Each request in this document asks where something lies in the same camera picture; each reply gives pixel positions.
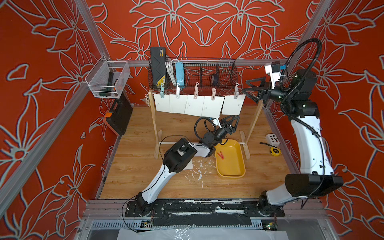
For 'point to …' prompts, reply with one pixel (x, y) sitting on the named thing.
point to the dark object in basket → (214, 79)
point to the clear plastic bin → (107, 79)
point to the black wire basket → (204, 74)
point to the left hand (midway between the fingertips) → (238, 116)
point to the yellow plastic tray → (229, 161)
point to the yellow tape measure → (275, 151)
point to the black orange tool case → (119, 115)
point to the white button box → (271, 139)
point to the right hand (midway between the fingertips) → (243, 87)
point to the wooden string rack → (246, 142)
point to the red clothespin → (221, 155)
